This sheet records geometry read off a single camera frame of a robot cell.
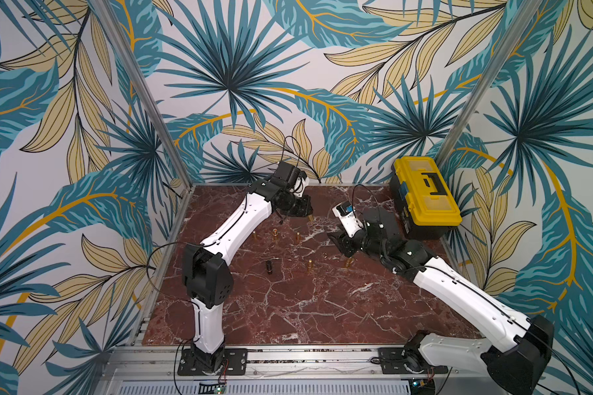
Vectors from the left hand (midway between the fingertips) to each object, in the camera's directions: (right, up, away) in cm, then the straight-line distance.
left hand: (311, 214), depth 82 cm
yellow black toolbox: (+44, +3, +10) cm, 45 cm away
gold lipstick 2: (-5, -10, +18) cm, 21 cm away
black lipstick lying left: (-15, -19, +6) cm, 25 cm away
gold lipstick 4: (+15, -18, +10) cm, 25 cm away
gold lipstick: (-13, -9, +16) cm, 23 cm away
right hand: (+7, -4, -8) cm, 11 cm away
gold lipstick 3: (0, -19, +8) cm, 21 cm away
